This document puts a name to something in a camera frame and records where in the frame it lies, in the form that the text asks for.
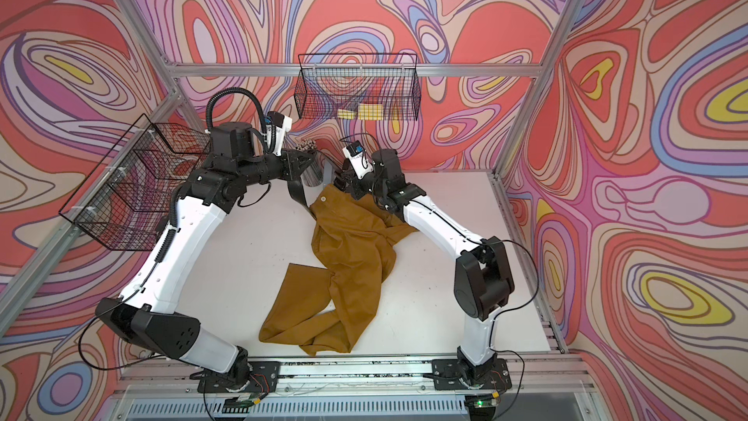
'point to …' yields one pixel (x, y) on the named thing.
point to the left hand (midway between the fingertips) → (313, 155)
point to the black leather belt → (297, 195)
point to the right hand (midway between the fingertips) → (349, 181)
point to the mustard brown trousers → (324, 310)
